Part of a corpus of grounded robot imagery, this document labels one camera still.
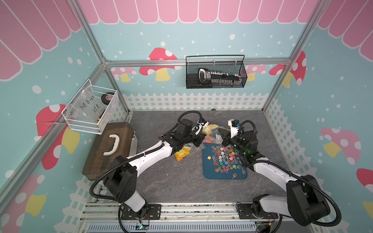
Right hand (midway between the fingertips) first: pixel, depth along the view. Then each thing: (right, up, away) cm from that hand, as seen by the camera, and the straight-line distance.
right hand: (218, 129), depth 81 cm
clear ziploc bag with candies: (-4, -3, 0) cm, 5 cm away
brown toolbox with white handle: (-56, -6, -4) cm, 57 cm away
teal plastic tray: (-4, -26, +6) cm, 28 cm away
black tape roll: (-63, +17, -1) cm, 65 cm away
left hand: (-8, -4, 0) cm, 9 cm away
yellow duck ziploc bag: (-20, -15, +12) cm, 28 cm away
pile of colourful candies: (+7, -20, +10) cm, 23 cm away
